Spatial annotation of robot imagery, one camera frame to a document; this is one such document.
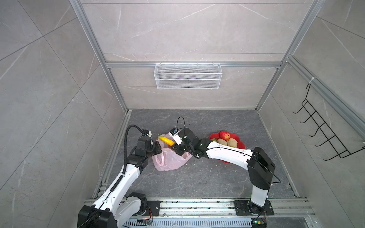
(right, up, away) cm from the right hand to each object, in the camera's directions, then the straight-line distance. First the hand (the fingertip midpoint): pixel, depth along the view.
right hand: (173, 144), depth 83 cm
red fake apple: (+34, +4, +12) cm, 36 cm away
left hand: (-8, +2, 0) cm, 9 cm away
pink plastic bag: (-1, -7, -9) cm, 12 cm away
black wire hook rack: (+74, +2, -23) cm, 78 cm away
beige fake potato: (+33, 0, +10) cm, 34 cm away
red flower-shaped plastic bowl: (+45, -2, +12) cm, 47 cm away
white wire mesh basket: (+9, +46, +18) cm, 51 cm away
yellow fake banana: (-3, +2, -3) cm, 5 cm away
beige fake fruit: (+39, 0, +9) cm, 40 cm away
